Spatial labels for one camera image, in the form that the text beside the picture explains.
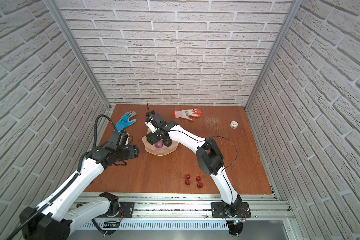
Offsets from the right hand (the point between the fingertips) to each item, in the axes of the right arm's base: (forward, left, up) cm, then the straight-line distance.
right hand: (152, 135), depth 89 cm
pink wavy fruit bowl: (-4, +2, -9) cm, 10 cm away
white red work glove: (+26, -30, -9) cm, 41 cm away
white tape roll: (+11, -57, -9) cm, 59 cm away
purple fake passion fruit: (-2, -3, -7) cm, 8 cm away
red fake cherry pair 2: (-28, -26, -10) cm, 40 cm away
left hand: (-11, +9, +4) cm, 14 cm away
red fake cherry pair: (-24, -19, -10) cm, 32 cm away
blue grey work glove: (+22, +24, -10) cm, 34 cm away
